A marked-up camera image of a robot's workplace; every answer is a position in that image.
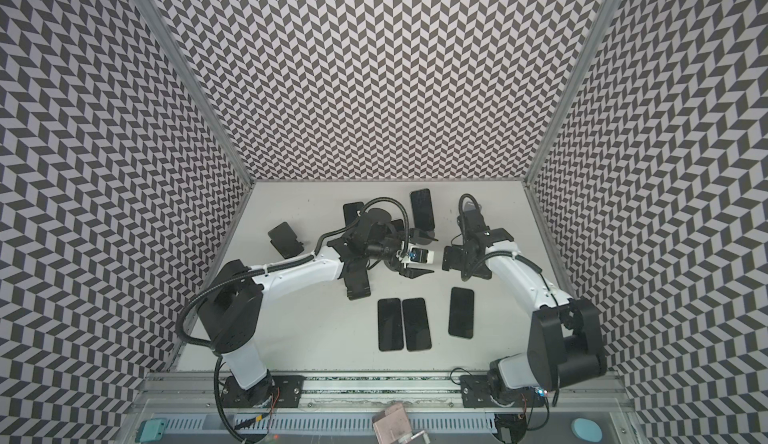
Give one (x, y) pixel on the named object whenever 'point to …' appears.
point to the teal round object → (586, 429)
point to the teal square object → (151, 430)
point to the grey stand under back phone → (421, 237)
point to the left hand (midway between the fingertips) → (434, 251)
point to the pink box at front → (392, 423)
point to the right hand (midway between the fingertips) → (461, 274)
